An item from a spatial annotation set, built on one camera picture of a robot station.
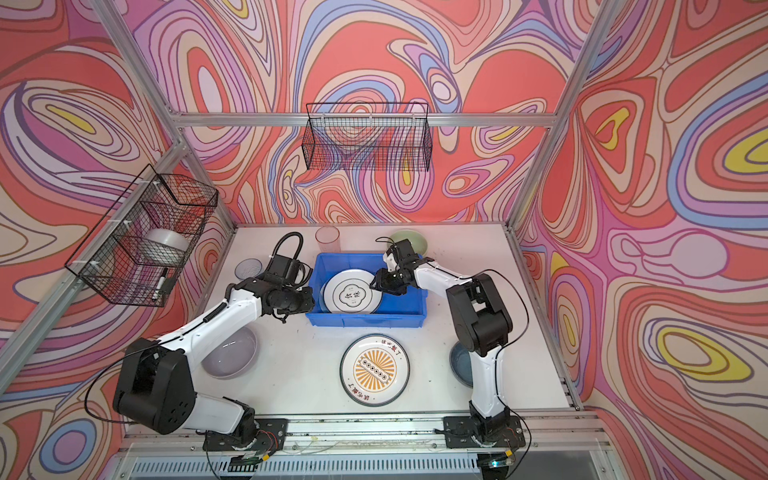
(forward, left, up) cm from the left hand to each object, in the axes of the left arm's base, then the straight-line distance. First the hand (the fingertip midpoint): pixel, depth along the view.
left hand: (316, 300), depth 88 cm
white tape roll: (+1, +32, +23) cm, 40 cm away
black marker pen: (-4, +35, +16) cm, 38 cm away
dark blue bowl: (-16, -42, -9) cm, 46 cm away
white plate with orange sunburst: (-18, -18, -8) cm, 26 cm away
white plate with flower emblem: (+8, -8, -7) cm, 14 cm away
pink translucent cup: (+22, -1, +4) cm, 22 cm away
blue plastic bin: (+3, -28, -12) cm, 31 cm away
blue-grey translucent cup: (+11, +23, +1) cm, 26 cm away
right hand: (+7, -18, -6) cm, 20 cm away
